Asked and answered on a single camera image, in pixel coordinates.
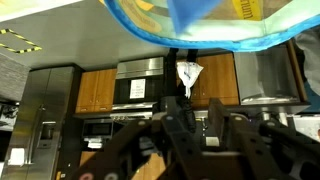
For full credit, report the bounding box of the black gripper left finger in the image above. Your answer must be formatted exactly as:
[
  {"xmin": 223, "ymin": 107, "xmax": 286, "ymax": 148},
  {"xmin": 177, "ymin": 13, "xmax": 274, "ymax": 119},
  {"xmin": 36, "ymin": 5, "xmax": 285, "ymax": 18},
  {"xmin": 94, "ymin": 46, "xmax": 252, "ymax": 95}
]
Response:
[{"xmin": 68, "ymin": 96, "xmax": 203, "ymax": 180}]

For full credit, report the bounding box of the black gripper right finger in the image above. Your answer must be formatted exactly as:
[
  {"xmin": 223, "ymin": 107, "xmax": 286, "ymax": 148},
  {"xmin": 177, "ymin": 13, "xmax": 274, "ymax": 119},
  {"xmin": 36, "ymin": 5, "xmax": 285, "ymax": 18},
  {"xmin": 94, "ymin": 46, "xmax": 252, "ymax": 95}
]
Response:
[{"xmin": 208, "ymin": 98, "xmax": 320, "ymax": 180}]

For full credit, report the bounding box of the clear plastic toy bag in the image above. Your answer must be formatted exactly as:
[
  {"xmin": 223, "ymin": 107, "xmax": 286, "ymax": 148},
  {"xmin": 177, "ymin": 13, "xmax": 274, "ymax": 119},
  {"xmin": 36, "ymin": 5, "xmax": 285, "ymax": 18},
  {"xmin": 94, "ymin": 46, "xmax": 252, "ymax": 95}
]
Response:
[{"xmin": 99, "ymin": 0, "xmax": 320, "ymax": 53}]

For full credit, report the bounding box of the white plastic shopping bag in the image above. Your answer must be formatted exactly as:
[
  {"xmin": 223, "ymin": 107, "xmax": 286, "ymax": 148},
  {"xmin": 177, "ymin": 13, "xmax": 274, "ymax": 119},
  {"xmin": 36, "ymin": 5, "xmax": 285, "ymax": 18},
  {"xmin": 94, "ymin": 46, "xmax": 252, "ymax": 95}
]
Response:
[{"xmin": 175, "ymin": 60, "xmax": 204, "ymax": 99}]

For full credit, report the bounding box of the white paper sign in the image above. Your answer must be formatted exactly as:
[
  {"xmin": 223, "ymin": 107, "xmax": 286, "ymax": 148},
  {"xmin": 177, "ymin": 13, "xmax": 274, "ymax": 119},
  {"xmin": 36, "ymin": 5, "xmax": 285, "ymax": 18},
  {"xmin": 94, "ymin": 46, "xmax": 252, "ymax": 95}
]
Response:
[{"xmin": 129, "ymin": 78, "xmax": 147, "ymax": 100}]

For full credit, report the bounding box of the person in black jacket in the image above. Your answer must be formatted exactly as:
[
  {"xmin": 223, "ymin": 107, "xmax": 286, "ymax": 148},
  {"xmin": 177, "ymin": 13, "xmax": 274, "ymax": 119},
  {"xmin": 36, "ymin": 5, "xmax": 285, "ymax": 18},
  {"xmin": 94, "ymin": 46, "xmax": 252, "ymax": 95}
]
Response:
[{"xmin": 153, "ymin": 47, "xmax": 201, "ymax": 134}]

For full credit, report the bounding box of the stainless steel dishwasher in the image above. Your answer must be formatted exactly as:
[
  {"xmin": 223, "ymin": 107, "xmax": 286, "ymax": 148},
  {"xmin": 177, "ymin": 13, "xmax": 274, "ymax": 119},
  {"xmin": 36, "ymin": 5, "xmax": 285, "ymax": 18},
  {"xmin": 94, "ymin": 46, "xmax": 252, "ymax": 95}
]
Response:
[{"xmin": 233, "ymin": 43, "xmax": 303, "ymax": 106}]

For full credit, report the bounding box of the black microwave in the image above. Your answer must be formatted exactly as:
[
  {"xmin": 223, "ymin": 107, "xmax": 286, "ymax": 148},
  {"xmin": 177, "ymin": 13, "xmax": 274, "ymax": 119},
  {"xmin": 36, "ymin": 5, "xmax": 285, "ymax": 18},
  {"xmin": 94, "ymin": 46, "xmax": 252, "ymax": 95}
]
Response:
[{"xmin": 81, "ymin": 118, "xmax": 115, "ymax": 150}]

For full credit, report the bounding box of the wooden lower kitchen cabinet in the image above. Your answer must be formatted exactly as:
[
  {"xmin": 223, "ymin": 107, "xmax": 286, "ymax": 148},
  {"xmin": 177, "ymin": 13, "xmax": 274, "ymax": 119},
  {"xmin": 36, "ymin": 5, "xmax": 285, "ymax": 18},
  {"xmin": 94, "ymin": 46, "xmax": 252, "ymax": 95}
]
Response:
[{"xmin": 174, "ymin": 53, "xmax": 240, "ymax": 108}]

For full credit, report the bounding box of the wooden cabinet beside refrigerator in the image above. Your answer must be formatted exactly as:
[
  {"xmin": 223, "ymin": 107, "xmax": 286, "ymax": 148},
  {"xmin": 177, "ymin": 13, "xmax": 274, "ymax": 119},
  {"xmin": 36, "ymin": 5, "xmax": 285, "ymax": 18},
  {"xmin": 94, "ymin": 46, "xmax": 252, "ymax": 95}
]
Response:
[{"xmin": 74, "ymin": 68, "xmax": 118, "ymax": 114}]

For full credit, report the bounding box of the stainless steel refrigerator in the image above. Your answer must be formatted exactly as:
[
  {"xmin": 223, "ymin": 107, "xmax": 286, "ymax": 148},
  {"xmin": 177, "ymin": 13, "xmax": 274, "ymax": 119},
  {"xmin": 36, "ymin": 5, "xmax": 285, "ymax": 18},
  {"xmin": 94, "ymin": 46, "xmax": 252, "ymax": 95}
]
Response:
[{"xmin": 0, "ymin": 65, "xmax": 77, "ymax": 180}]

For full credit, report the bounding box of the yellow black floor tape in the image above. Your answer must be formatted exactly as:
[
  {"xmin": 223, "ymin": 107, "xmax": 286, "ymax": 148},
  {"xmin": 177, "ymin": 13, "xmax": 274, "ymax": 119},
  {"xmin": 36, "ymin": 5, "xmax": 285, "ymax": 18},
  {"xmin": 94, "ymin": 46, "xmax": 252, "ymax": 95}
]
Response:
[{"xmin": 0, "ymin": 28, "xmax": 43, "ymax": 54}]

